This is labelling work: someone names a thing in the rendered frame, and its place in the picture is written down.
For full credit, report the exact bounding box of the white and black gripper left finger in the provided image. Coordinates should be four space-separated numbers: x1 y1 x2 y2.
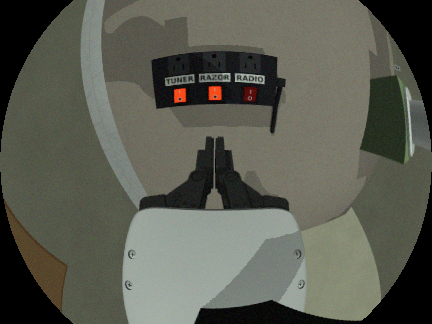
139 137 214 210

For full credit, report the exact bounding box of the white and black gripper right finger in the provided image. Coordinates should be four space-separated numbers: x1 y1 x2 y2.
215 137 289 211

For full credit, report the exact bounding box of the black power strip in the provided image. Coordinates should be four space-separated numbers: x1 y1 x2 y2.
151 51 286 133

